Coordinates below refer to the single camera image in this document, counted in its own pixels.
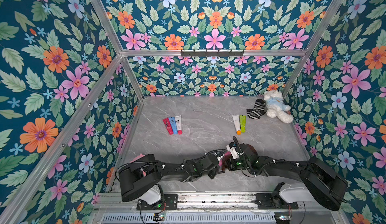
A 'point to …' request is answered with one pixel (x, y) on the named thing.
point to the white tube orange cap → (236, 118)
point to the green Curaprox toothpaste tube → (243, 123)
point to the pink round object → (140, 155)
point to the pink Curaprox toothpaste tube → (227, 154)
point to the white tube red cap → (179, 124)
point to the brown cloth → (252, 149)
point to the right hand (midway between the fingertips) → (225, 162)
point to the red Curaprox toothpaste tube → (168, 125)
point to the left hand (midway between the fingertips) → (220, 165)
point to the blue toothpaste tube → (173, 123)
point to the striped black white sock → (259, 110)
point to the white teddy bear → (276, 107)
